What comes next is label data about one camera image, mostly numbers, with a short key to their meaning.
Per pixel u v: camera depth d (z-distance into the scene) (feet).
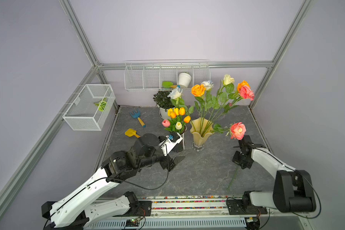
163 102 3.31
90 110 2.71
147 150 1.39
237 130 1.96
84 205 1.30
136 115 3.80
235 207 2.42
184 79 3.01
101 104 2.65
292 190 1.39
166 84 3.31
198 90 2.42
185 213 2.38
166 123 2.32
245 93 2.08
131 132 3.38
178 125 2.28
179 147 3.00
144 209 2.38
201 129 2.85
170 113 2.44
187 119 2.38
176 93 2.46
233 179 2.72
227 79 2.38
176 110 2.53
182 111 2.46
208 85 2.48
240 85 2.31
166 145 1.61
